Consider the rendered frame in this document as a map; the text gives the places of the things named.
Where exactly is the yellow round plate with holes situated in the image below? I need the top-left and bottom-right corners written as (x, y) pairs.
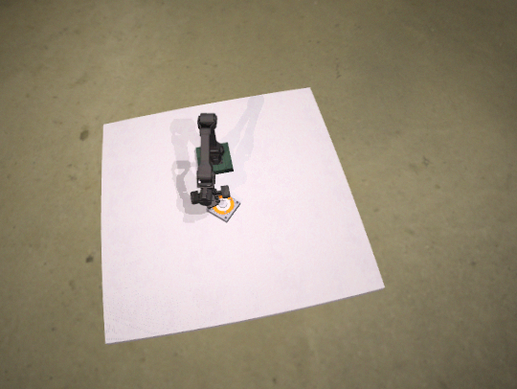
top-left (213, 195), bottom-right (234, 215)

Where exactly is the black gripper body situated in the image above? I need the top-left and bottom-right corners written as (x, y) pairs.
top-left (191, 185), bottom-right (231, 205)

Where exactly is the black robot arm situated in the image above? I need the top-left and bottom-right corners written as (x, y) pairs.
top-left (196, 112), bottom-right (224, 209)

